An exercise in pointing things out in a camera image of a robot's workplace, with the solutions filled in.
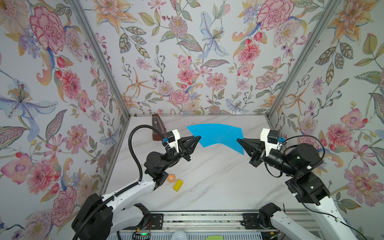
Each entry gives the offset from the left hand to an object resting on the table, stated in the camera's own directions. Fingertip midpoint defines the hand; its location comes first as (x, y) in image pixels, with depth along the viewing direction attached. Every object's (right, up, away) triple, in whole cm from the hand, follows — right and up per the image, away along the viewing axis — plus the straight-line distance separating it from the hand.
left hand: (200, 140), depth 60 cm
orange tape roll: (-16, -25, +29) cm, 41 cm away
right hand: (+13, +1, -5) cm, 14 cm away
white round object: (-9, -42, +7) cm, 44 cm away
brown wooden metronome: (-26, +8, +37) cm, 46 cm away
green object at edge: (+7, -47, +11) cm, 48 cm away
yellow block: (-11, -27, +25) cm, 38 cm away
